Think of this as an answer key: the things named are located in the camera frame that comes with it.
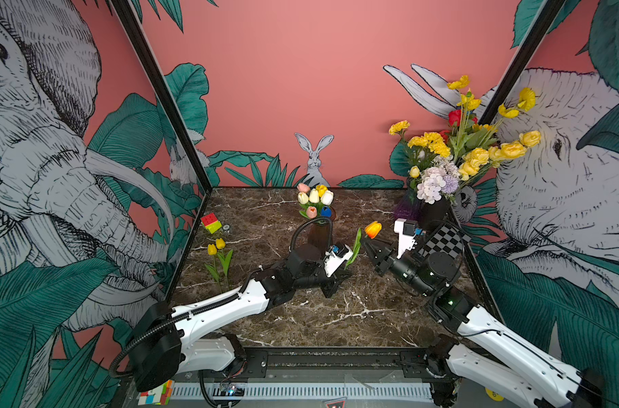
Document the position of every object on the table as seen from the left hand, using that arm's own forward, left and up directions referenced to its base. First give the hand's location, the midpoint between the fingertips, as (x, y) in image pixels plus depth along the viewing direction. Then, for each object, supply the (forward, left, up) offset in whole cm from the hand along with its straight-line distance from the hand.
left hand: (353, 272), depth 72 cm
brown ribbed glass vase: (+19, +8, -7) cm, 22 cm away
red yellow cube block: (+32, +52, -16) cm, 63 cm away
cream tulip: (+22, +10, +9) cm, 26 cm away
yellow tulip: (+20, +51, -19) cm, 58 cm away
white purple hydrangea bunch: (+26, -31, +11) cm, 42 cm away
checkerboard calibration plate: (+21, -43, -17) cm, 50 cm away
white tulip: (+19, +6, +11) cm, 23 cm away
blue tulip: (+15, +7, +9) cm, 19 cm away
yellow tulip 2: (+23, +47, -18) cm, 55 cm away
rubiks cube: (-25, +52, -15) cm, 60 cm away
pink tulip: (+15, +11, +10) cm, 21 cm away
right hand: (+3, -1, +13) cm, 13 cm away
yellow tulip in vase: (+22, +8, +11) cm, 26 cm away
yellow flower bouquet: (+40, -46, +14) cm, 63 cm away
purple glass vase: (+32, -29, -10) cm, 44 cm away
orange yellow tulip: (+4, -3, +15) cm, 16 cm away
